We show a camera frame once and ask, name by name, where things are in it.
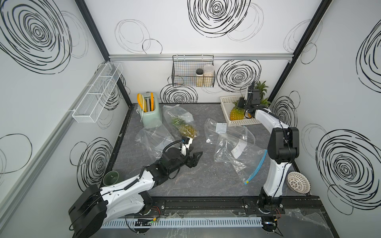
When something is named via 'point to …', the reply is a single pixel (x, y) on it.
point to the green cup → (110, 178)
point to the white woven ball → (298, 182)
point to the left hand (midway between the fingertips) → (197, 151)
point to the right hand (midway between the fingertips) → (242, 99)
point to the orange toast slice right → (152, 101)
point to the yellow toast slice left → (142, 102)
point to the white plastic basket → (226, 102)
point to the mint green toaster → (151, 119)
